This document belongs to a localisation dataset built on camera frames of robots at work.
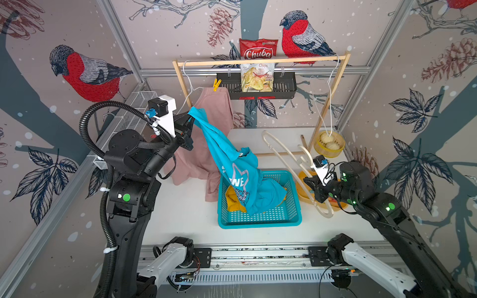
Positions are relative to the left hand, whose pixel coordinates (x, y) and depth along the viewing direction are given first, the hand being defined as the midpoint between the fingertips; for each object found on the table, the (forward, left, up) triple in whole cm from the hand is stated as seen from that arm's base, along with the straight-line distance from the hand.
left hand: (196, 107), depth 48 cm
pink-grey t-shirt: (+11, +9, -45) cm, 47 cm away
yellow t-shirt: (-6, -8, -52) cm, 53 cm away
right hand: (-4, -36, -29) cm, 46 cm away
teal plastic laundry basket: (-9, -32, -56) cm, 65 cm away
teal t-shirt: (+1, -11, -31) cm, 33 cm away
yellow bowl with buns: (+30, -63, -51) cm, 86 cm away
